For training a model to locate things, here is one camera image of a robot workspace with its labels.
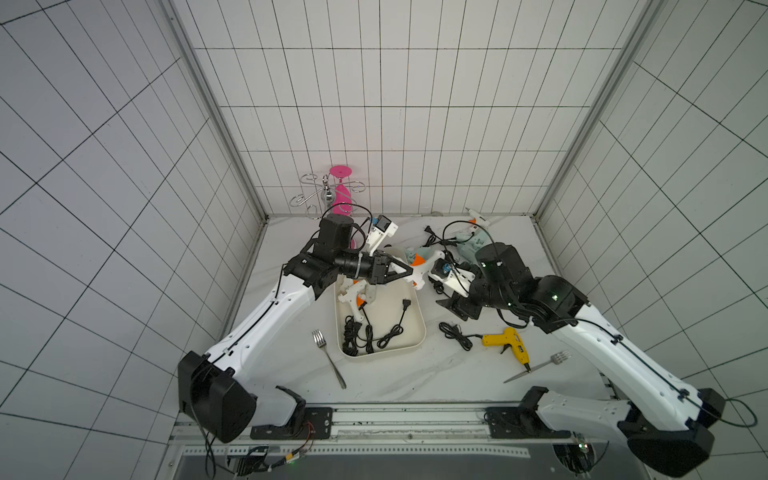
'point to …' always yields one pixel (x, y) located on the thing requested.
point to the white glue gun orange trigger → (420, 267)
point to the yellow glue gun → (509, 338)
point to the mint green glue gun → (469, 242)
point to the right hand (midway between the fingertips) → (437, 286)
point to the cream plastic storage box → (393, 322)
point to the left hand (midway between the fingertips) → (403, 276)
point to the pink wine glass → (341, 193)
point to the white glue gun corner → (477, 219)
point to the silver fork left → (321, 342)
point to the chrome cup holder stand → (327, 195)
